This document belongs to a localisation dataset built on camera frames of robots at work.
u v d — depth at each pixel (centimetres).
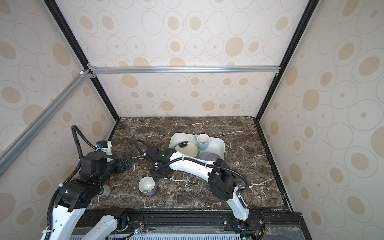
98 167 48
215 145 102
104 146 56
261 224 73
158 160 58
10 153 52
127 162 60
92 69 90
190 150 97
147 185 85
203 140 99
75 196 42
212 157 90
